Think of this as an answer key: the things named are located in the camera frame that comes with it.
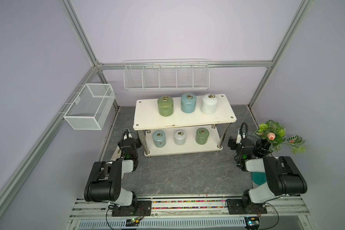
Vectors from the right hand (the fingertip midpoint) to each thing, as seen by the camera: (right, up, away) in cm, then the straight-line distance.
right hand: (238, 136), depth 94 cm
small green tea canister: (-25, +1, -8) cm, 27 cm away
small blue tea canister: (-51, 0, -9) cm, 52 cm away
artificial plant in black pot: (+6, +3, -25) cm, 26 cm away
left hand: (-70, 0, -2) cm, 70 cm away
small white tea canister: (-39, 0, -7) cm, 39 cm away
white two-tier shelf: (-35, +9, -27) cm, 45 cm away
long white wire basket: (-32, +44, +9) cm, 55 cm away
